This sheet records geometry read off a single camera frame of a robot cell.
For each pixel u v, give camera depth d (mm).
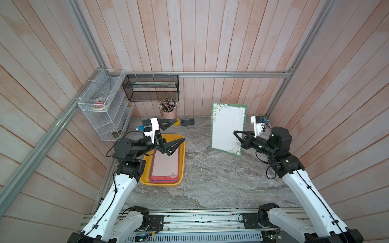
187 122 1147
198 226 731
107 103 747
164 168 920
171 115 1112
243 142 614
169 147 490
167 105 1142
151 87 1019
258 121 594
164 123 579
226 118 674
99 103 730
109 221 399
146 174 880
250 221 730
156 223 731
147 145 529
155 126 462
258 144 602
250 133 615
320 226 393
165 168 922
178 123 1144
